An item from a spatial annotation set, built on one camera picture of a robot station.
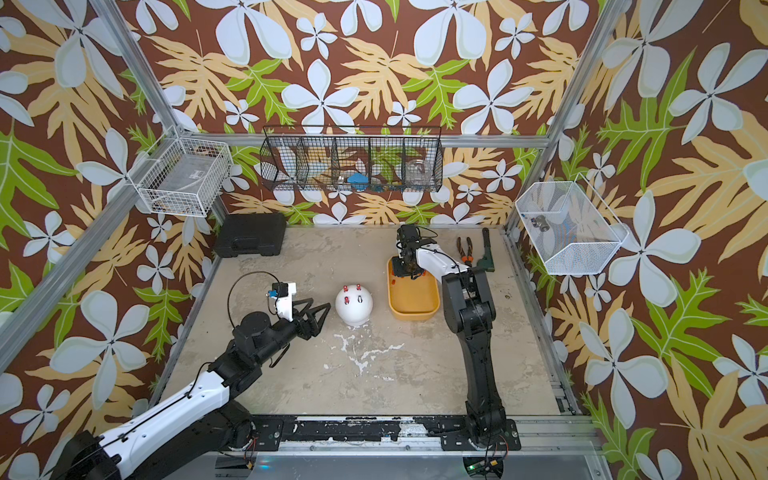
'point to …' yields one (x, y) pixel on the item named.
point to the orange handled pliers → (466, 257)
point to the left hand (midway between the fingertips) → (322, 300)
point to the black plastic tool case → (262, 234)
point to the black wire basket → (352, 158)
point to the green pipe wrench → (486, 262)
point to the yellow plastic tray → (416, 298)
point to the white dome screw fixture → (354, 304)
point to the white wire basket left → (188, 176)
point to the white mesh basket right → (571, 228)
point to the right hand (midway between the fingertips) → (399, 268)
